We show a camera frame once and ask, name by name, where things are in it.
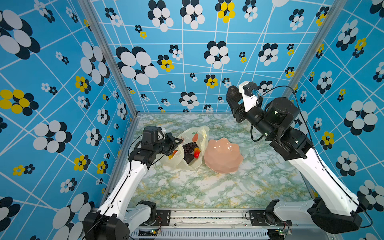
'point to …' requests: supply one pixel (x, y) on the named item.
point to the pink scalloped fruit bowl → (222, 156)
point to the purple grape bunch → (190, 147)
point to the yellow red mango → (196, 152)
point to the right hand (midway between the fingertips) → (235, 94)
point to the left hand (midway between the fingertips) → (184, 139)
